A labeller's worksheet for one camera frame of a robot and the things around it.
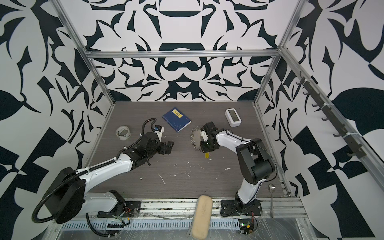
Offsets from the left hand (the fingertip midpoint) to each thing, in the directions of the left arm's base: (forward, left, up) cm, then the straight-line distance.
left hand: (167, 138), depth 85 cm
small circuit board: (-40, -38, -13) cm, 57 cm away
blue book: (+24, -3, -12) cm, 27 cm away
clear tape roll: (+13, +32, -12) cm, 37 cm away
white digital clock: (+20, -42, -8) cm, 48 cm away
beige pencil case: (-38, -17, -11) cm, 43 cm away
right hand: (-1, -22, -11) cm, 24 cm away
